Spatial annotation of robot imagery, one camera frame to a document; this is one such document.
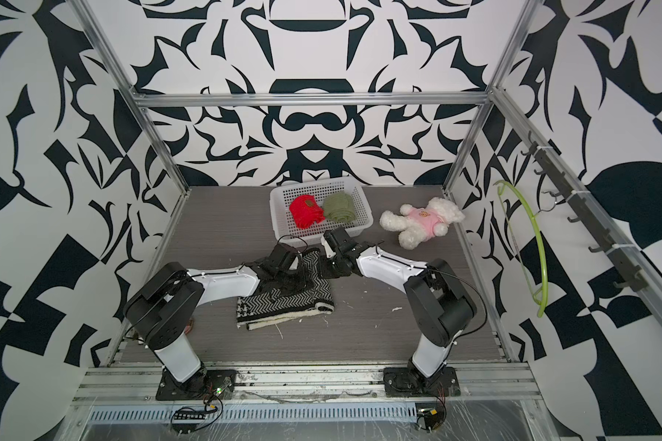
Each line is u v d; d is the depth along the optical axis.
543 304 0.64
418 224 0.99
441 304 0.47
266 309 0.85
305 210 1.05
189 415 0.73
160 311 0.47
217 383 0.73
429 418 0.72
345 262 0.68
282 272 0.76
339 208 1.05
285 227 1.08
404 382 0.74
